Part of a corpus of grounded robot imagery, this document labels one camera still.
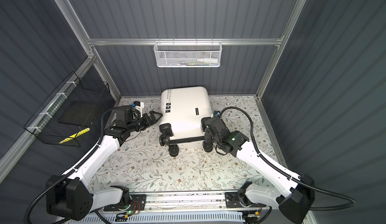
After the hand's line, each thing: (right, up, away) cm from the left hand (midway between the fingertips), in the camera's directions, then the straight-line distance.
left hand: (158, 117), depth 80 cm
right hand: (+28, -8, -3) cm, 29 cm away
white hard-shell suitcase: (+12, +4, +4) cm, 13 cm away
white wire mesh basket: (+14, +50, +43) cm, 68 cm away
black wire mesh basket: (-43, 0, -7) cm, 44 cm away
